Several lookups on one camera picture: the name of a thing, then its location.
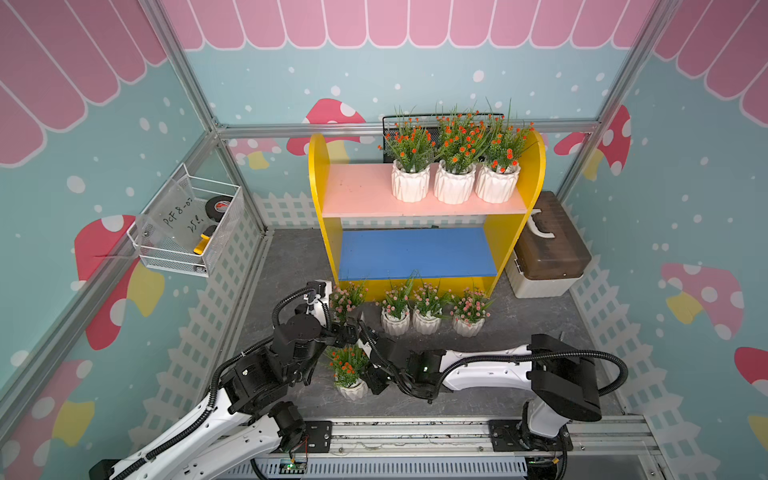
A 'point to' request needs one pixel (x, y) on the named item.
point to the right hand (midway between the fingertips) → (360, 374)
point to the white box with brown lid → (551, 256)
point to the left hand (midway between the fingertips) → (344, 310)
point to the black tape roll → (216, 206)
